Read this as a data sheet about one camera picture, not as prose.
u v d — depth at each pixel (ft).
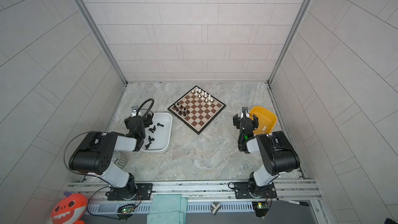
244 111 2.60
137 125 2.23
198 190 2.38
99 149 1.67
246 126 2.28
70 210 1.96
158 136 3.00
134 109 2.53
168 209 2.19
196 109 3.26
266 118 3.16
